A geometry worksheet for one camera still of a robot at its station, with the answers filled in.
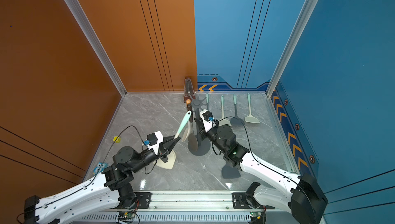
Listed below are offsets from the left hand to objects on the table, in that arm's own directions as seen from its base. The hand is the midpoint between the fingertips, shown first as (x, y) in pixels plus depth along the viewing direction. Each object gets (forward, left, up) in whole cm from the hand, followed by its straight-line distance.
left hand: (177, 135), depth 61 cm
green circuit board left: (-24, +26, -34) cm, 49 cm away
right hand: (+12, -8, -4) cm, 15 cm away
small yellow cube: (+13, +42, -31) cm, 54 cm away
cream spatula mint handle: (+31, -43, -32) cm, 61 cm away
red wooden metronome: (+47, 0, -22) cm, 52 cm away
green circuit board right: (-23, -35, -34) cm, 54 cm away
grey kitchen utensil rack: (+11, -11, -31) cm, 35 cm away
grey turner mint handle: (+29, -32, -31) cm, 53 cm away
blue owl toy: (-4, +46, -31) cm, 56 cm away
